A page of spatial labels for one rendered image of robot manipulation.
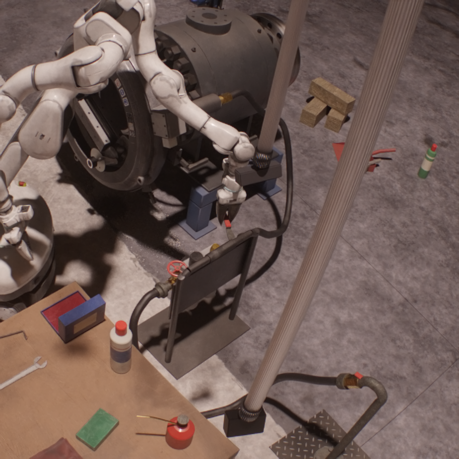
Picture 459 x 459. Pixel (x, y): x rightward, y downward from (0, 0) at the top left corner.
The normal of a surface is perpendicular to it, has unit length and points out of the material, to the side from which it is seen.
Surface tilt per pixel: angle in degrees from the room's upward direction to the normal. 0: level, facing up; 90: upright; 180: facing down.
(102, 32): 90
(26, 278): 90
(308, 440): 0
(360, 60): 0
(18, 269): 52
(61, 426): 0
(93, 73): 84
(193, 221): 90
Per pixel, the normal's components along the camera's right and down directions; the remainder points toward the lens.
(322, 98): -0.69, 0.42
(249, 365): 0.15, -0.70
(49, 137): 0.07, 0.72
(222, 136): -0.25, 0.40
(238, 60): 0.62, -0.01
